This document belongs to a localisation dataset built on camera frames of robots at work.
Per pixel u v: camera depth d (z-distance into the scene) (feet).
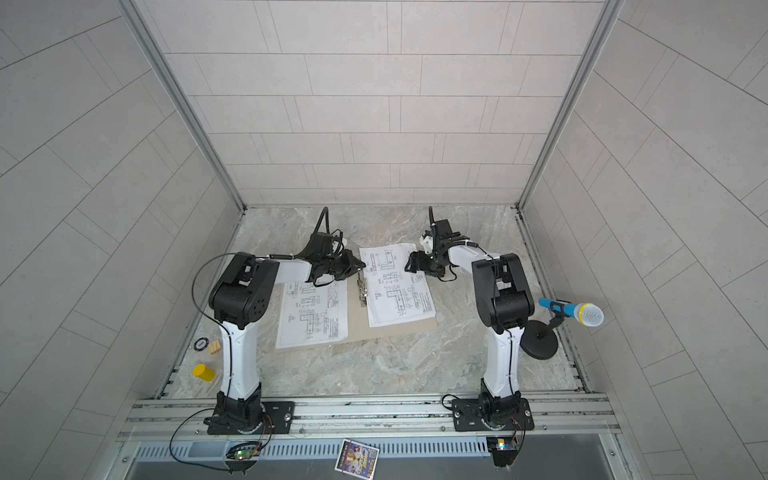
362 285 3.08
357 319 2.86
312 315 2.91
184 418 2.34
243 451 2.11
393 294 3.01
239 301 1.77
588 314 2.06
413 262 2.92
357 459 2.13
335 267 2.89
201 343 2.71
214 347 2.65
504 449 2.23
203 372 2.41
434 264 2.78
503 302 1.73
